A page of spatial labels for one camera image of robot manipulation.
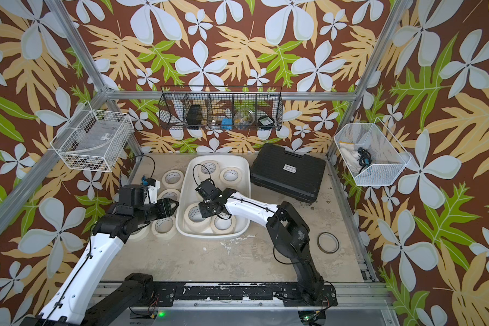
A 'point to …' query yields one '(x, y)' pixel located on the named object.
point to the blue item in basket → (227, 124)
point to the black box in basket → (194, 115)
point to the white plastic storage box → (189, 195)
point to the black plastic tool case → (286, 173)
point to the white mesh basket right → (388, 157)
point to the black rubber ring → (328, 253)
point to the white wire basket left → (94, 140)
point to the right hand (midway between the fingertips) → (203, 208)
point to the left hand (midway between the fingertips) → (175, 201)
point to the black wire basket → (221, 107)
